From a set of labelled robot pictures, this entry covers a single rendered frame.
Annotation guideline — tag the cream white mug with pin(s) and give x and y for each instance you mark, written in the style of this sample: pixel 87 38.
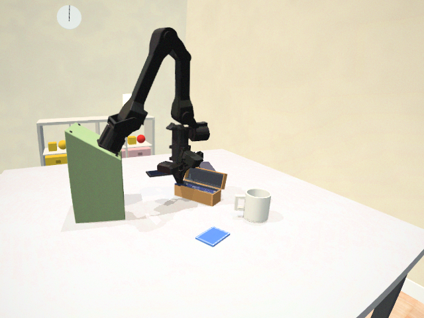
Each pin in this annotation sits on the cream white mug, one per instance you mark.
pixel 256 207

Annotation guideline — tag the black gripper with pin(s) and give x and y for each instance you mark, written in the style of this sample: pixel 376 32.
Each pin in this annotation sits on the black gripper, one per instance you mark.
pixel 177 169

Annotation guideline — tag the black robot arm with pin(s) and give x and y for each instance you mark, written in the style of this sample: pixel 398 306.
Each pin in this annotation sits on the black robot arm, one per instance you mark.
pixel 132 115

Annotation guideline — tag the black smartphone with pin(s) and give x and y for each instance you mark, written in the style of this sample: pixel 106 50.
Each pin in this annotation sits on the black smartphone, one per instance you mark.
pixel 154 173

